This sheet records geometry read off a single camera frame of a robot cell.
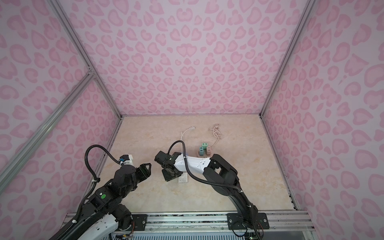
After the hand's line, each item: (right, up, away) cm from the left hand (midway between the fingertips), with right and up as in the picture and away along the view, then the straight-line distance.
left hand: (151, 166), depth 76 cm
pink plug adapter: (+30, +5, +16) cm, 35 cm away
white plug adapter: (+15, -9, +8) cm, 20 cm away
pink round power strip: (+28, +2, +19) cm, 34 cm away
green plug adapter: (+28, +9, +19) cm, 35 cm away
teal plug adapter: (+26, +5, +16) cm, 31 cm away
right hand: (+6, -9, +11) cm, 15 cm away
